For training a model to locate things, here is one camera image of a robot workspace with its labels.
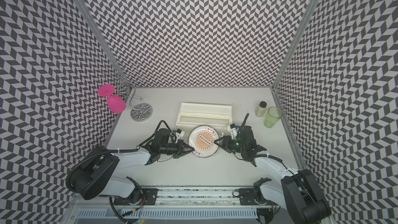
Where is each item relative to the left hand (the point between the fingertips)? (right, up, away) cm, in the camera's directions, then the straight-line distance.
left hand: (193, 151), depth 81 cm
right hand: (+12, +3, 0) cm, 12 cm away
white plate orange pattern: (+4, +6, +4) cm, 8 cm away
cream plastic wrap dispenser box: (-2, +18, +15) cm, 23 cm away
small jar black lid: (+41, +21, +15) cm, 49 cm away
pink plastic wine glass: (-41, +26, -1) cm, 49 cm away
